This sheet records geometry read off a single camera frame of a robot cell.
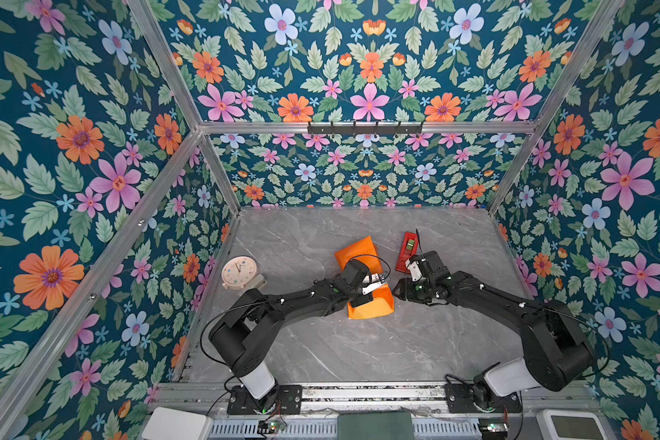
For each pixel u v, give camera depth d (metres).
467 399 0.73
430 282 0.70
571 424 0.86
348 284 0.69
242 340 0.45
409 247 0.99
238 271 0.97
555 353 0.44
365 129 0.92
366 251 0.96
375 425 0.71
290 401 0.73
